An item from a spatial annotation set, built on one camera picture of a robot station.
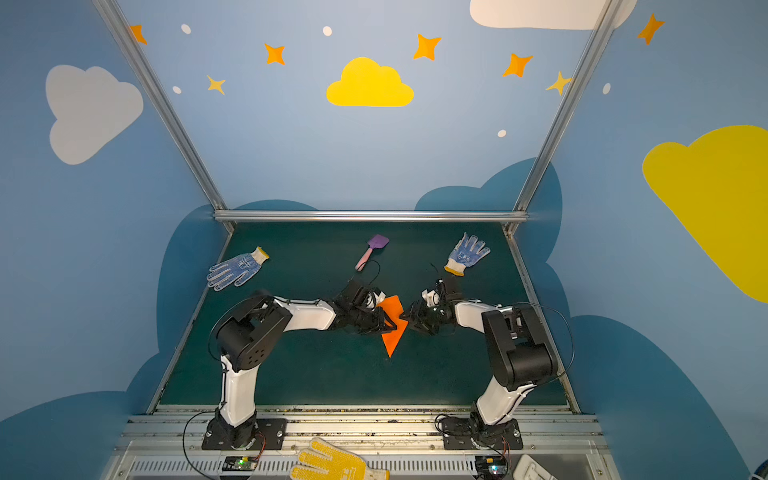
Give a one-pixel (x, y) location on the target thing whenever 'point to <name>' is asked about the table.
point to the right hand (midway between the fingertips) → (406, 317)
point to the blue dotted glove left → (245, 266)
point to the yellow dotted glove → (325, 463)
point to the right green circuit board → (491, 466)
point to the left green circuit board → (240, 463)
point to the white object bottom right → (528, 468)
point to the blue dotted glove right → (467, 253)
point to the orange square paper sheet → (393, 308)
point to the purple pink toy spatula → (379, 241)
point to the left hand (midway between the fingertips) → (396, 329)
